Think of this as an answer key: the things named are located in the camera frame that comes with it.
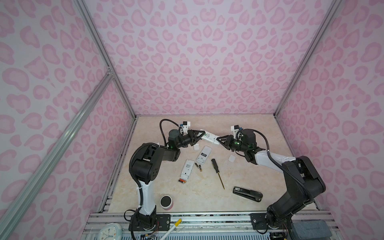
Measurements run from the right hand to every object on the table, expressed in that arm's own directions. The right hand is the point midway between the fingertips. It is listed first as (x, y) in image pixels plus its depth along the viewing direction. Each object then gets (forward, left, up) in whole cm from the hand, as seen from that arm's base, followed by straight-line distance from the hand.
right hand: (218, 138), depth 86 cm
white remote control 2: (+1, +5, 0) cm, 5 cm away
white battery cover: (-4, -9, -16) cm, 19 cm away
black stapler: (-26, -17, -15) cm, 35 cm away
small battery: (-9, +13, -16) cm, 22 cm away
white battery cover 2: (+4, +13, -16) cm, 21 cm away
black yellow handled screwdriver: (-8, +2, -15) cm, 17 cm away
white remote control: (-13, +19, -15) cm, 28 cm away
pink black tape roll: (-32, +27, -11) cm, 43 cm away
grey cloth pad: (-41, -39, -13) cm, 58 cm away
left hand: (+3, +7, +3) cm, 8 cm away
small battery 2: (-11, +10, -16) cm, 22 cm away
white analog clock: (-44, +51, -13) cm, 69 cm away
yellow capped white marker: (-40, +21, -15) cm, 47 cm away
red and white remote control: (-2, +8, -15) cm, 17 cm away
